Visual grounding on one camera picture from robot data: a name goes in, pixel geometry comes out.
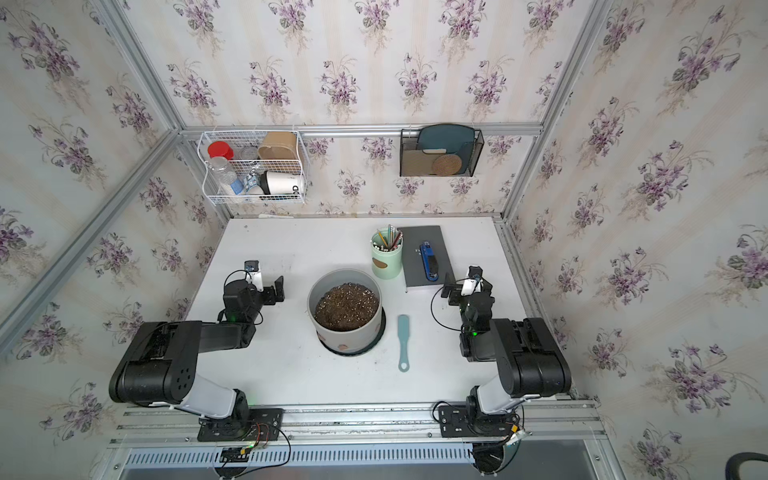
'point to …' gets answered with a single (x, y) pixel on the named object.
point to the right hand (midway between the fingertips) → (467, 274)
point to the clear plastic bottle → (222, 174)
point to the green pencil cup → (387, 253)
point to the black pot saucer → (359, 351)
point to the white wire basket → (254, 166)
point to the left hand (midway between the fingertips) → (272, 278)
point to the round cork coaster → (446, 165)
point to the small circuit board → (234, 454)
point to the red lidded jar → (220, 149)
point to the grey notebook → (413, 268)
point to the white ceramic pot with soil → (346, 306)
